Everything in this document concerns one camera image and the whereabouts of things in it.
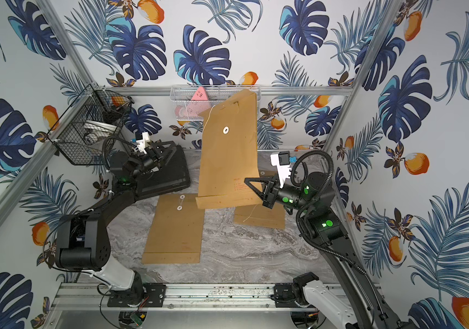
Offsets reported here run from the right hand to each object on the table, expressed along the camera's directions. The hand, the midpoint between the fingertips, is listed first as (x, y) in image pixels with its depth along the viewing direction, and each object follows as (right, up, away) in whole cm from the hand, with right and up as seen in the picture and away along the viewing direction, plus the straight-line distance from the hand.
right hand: (246, 178), depth 58 cm
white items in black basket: (-63, +19, +30) cm, 73 cm away
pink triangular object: (-20, +33, +33) cm, 51 cm away
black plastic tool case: (-35, +1, +45) cm, 57 cm away
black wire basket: (-65, +18, +23) cm, 71 cm away
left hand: (-26, +13, +17) cm, 33 cm away
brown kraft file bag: (-30, -24, +32) cm, 50 cm away
